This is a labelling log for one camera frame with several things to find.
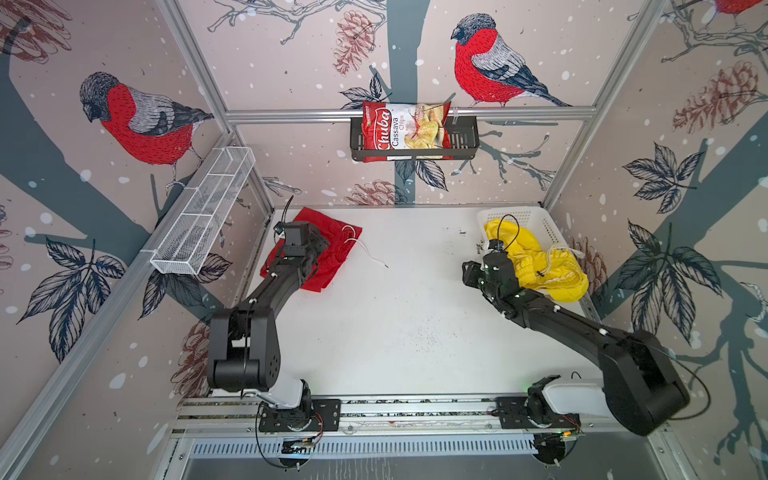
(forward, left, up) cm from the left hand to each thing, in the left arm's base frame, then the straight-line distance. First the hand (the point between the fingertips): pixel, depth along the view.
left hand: (317, 238), depth 91 cm
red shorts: (+11, -5, -12) cm, 17 cm away
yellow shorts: (-9, -75, -7) cm, 76 cm away
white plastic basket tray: (+14, -77, -8) cm, 79 cm away
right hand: (-9, -45, -4) cm, 46 cm away
